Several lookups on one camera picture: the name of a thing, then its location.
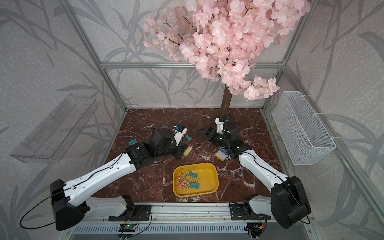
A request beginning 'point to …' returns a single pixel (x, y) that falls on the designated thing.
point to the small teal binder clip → (133, 142)
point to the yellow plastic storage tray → (207, 175)
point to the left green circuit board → (127, 227)
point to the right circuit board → (253, 230)
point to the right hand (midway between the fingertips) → (201, 133)
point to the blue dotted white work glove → (222, 153)
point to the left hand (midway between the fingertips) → (188, 147)
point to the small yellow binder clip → (187, 151)
